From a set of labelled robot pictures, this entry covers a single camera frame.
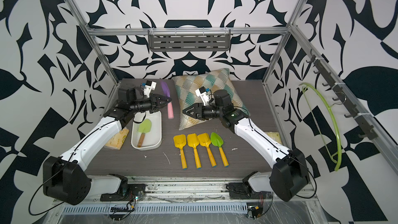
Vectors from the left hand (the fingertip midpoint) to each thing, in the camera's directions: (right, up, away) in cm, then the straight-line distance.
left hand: (172, 98), depth 73 cm
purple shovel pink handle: (-4, +4, +3) cm, 6 cm away
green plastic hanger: (+64, -23, -16) cm, 70 cm away
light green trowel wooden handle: (-20, -17, +21) cm, 34 cm away
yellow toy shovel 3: (+16, -24, +16) cm, 33 cm away
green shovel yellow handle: (+23, -24, +16) cm, 37 cm away
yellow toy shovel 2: (+9, -24, +16) cm, 31 cm away
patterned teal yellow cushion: (+4, +6, +25) cm, 26 cm away
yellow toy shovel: (+2, -25, +16) cm, 29 cm away
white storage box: (-14, -24, +18) cm, 33 cm away
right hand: (+6, -5, -3) cm, 9 cm away
